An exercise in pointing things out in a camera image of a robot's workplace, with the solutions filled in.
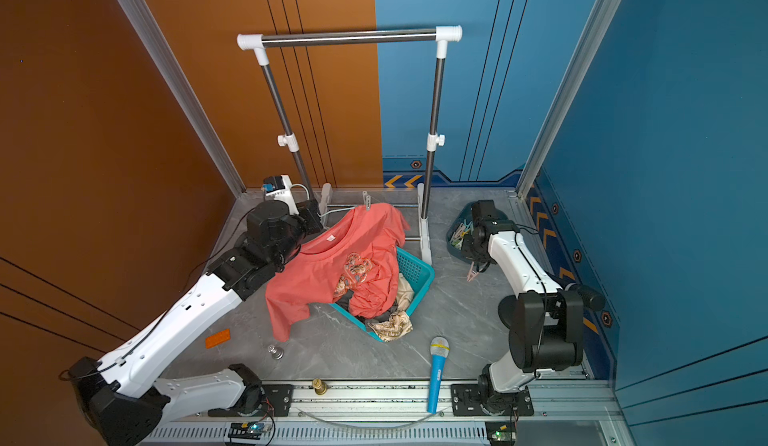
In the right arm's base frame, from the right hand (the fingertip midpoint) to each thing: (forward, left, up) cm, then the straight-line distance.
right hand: (473, 254), depth 90 cm
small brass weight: (-34, +42, -8) cm, 55 cm away
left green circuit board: (-43, +59, -11) cm, 74 cm away
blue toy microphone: (-26, +12, -6) cm, 29 cm away
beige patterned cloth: (-22, +23, +1) cm, 31 cm away
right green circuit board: (-43, -2, -12) cm, 45 cm away
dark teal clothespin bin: (+16, +1, -8) cm, 18 cm away
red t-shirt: (-3, +34, +4) cm, 35 cm away
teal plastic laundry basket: (-4, +17, -3) cm, 18 cm away
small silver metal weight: (-26, +55, -7) cm, 62 cm away
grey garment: (-15, +38, -3) cm, 41 cm away
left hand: (-1, +42, +25) cm, 49 cm away
